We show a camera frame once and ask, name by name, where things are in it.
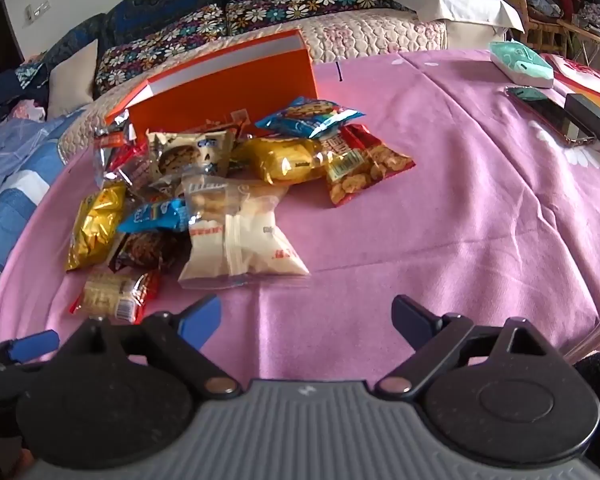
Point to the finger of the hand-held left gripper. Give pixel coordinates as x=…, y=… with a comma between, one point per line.
x=32, y=346

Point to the clear white bread packet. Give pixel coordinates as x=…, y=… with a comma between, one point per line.
x=245, y=245

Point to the blue white striped blanket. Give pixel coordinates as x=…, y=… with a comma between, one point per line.
x=10, y=210

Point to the white wall switch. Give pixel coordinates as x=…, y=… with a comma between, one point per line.
x=36, y=12

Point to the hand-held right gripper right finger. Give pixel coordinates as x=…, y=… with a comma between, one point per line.
x=410, y=317

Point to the beige pillow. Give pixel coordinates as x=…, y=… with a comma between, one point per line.
x=72, y=80

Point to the pink floral tablecloth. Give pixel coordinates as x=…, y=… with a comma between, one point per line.
x=430, y=235

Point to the teal tissue pack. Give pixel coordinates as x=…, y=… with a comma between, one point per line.
x=522, y=62

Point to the light blue floral sheet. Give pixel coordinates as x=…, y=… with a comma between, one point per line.
x=10, y=140

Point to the silver red shrimp chip packet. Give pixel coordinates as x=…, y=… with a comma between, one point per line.
x=125, y=165

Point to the shiny yellow pie packet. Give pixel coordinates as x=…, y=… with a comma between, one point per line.
x=95, y=225

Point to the wooden chair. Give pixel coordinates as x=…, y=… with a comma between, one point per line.
x=555, y=25

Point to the red clear wafer packet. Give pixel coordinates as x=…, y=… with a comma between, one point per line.
x=110, y=297

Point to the small blue snack packet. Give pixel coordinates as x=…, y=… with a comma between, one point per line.
x=155, y=215

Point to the white cloth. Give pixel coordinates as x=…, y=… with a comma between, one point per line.
x=470, y=7

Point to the red white paper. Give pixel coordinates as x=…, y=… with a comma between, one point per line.
x=587, y=77

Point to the beige cookie packet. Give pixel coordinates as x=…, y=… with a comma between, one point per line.
x=190, y=152

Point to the floral sofa cushion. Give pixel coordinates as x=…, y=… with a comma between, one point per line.
x=305, y=5
x=165, y=50

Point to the yellow cake packet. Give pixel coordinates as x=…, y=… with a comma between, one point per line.
x=280, y=160

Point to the dark blue patterned sofa cushion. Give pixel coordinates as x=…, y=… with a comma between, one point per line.
x=165, y=0

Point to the blue cookie packet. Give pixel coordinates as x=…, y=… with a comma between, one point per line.
x=310, y=115

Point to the smartphone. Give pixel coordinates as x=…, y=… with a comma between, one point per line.
x=550, y=115

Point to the dark blue clothing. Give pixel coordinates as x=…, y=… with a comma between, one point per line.
x=5, y=85

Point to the orange cardboard box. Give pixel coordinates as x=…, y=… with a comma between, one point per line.
x=240, y=85

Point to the long black box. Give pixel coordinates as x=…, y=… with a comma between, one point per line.
x=597, y=120

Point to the red clear snack packet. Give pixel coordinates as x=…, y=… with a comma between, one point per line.
x=147, y=250

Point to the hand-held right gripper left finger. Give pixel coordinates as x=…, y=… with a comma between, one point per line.
x=200, y=317

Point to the red cracker packet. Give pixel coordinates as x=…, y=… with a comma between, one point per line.
x=370, y=165

